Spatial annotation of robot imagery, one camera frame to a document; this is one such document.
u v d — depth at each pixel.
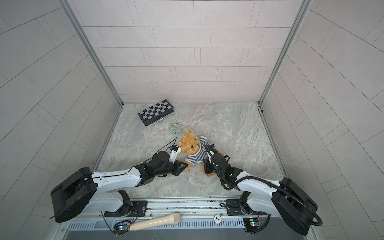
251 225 0.68
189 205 0.73
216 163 0.62
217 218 0.69
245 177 0.54
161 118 1.05
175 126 1.02
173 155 0.73
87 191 0.41
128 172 0.55
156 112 1.06
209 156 0.74
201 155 0.80
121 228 0.64
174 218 0.65
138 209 0.71
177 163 0.70
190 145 0.76
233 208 0.71
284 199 0.42
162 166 0.64
